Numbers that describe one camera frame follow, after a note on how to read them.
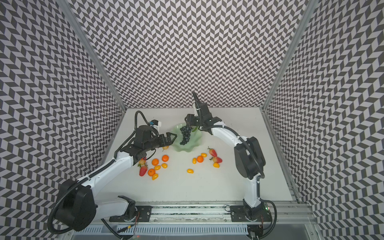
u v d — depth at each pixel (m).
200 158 0.91
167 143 0.74
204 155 0.94
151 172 0.84
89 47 0.86
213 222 0.72
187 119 0.84
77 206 0.39
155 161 0.88
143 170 0.84
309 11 0.68
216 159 0.90
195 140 0.97
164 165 0.89
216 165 0.89
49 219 0.37
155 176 0.84
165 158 0.91
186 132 0.97
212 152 0.94
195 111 0.82
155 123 0.75
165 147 0.72
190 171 0.87
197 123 0.79
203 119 0.70
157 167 0.86
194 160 0.89
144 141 0.63
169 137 0.74
